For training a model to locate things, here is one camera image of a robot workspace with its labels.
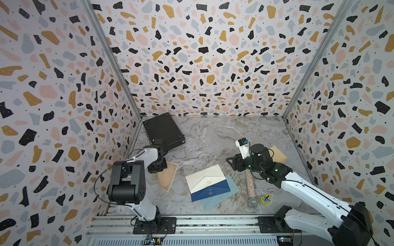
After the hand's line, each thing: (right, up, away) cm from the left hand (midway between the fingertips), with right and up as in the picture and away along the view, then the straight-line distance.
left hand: (159, 169), depth 92 cm
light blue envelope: (+30, -15, -11) cm, 36 cm away
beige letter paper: (+4, -5, -2) cm, 7 cm away
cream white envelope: (+27, -4, -4) cm, 28 cm away
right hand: (+41, +9, -15) cm, 44 cm away
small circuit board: (+2, -29, -20) cm, 35 cm away
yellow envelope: (+75, +7, +9) cm, 76 cm away
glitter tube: (+52, -13, -13) cm, 56 cm away
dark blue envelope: (+34, -10, -5) cm, 36 cm away
